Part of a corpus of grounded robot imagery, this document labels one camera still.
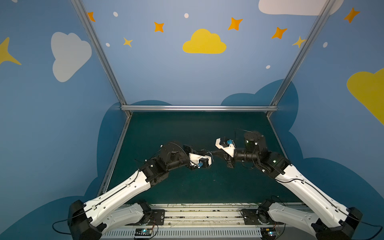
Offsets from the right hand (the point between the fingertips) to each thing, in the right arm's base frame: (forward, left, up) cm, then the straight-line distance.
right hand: (215, 149), depth 67 cm
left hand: (0, +4, +1) cm, 4 cm away
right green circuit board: (-28, -28, -30) cm, 49 cm away
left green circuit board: (-31, +33, -28) cm, 53 cm away
